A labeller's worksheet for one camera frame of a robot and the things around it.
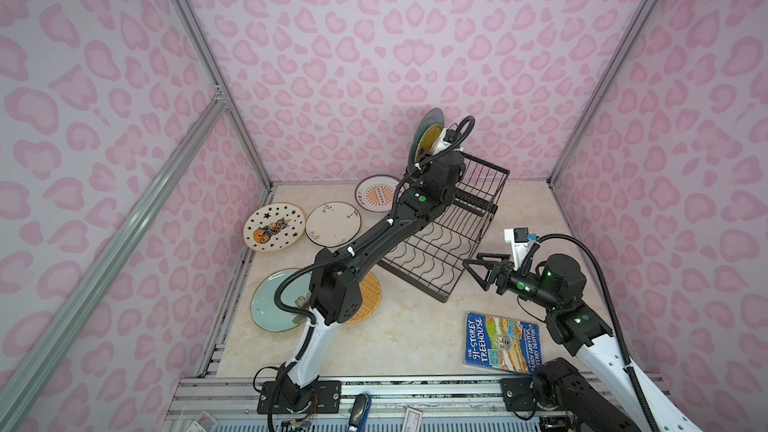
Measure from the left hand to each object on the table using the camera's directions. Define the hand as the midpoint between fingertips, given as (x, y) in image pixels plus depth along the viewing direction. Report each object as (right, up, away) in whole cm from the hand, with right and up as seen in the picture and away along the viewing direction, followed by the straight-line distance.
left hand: (429, 146), depth 79 cm
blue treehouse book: (+20, -52, 0) cm, 56 cm away
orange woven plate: (-16, -41, +11) cm, 45 cm away
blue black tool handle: (-17, -63, -12) cm, 66 cm away
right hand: (+9, -29, -11) cm, 32 cm away
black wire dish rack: (+3, -33, +16) cm, 37 cm away
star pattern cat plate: (-52, -23, +27) cm, 63 cm away
